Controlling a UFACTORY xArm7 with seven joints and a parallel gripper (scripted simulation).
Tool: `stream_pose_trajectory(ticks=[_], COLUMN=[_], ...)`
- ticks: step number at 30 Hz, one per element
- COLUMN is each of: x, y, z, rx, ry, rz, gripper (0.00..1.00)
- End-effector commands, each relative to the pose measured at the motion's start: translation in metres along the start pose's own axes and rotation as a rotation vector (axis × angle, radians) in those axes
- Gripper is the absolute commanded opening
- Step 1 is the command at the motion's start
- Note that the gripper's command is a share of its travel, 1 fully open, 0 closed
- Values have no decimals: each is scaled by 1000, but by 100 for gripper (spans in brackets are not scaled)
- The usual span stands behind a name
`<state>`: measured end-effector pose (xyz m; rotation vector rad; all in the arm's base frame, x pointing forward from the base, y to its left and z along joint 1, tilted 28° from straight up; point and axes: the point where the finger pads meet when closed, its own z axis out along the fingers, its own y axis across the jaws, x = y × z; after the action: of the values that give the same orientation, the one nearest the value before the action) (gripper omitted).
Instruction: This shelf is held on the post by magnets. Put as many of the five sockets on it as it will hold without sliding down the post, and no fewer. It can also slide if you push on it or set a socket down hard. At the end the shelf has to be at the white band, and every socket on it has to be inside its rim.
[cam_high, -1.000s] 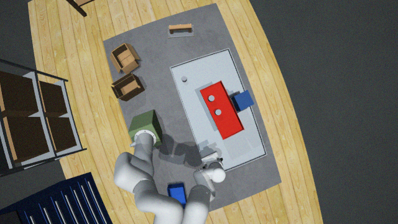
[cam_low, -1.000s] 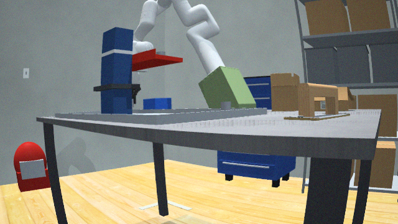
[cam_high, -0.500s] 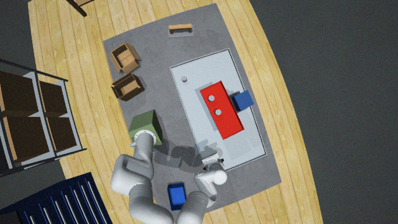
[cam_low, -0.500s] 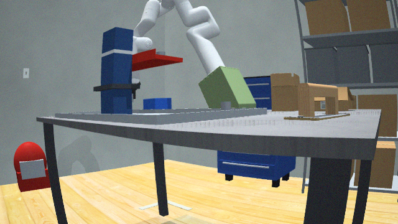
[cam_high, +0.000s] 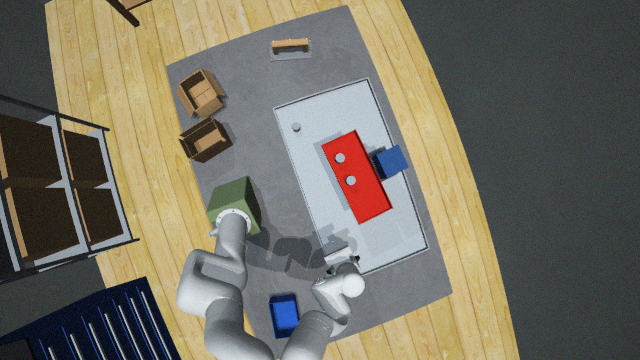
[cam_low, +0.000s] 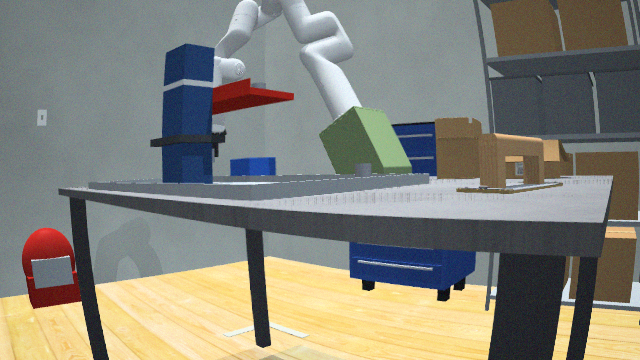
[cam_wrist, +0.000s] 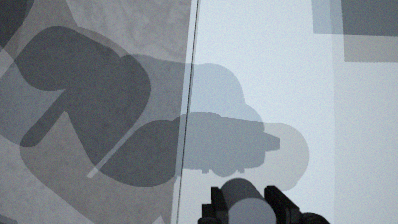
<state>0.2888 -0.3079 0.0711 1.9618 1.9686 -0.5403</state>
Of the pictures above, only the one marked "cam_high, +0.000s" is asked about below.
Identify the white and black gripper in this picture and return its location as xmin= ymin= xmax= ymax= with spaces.
xmin=327 ymin=255 xmax=360 ymax=276

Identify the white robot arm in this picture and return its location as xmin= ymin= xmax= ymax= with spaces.
xmin=176 ymin=208 xmax=365 ymax=360

